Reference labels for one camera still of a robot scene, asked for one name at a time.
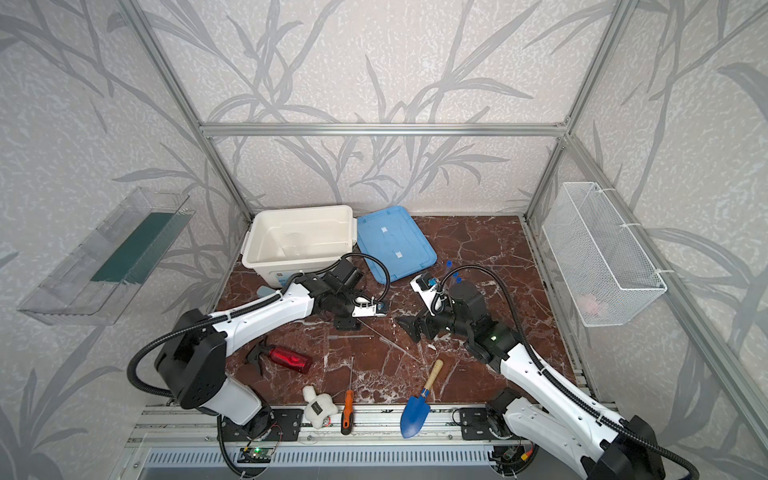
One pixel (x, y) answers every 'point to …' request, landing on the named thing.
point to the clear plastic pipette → (333, 337)
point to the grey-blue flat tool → (263, 290)
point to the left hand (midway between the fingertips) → (364, 301)
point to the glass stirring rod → (389, 341)
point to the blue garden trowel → (415, 410)
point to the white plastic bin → (284, 242)
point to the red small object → (284, 357)
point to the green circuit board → (255, 455)
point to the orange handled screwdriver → (348, 416)
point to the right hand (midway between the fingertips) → (410, 297)
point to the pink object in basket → (592, 306)
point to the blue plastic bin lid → (392, 236)
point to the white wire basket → (604, 269)
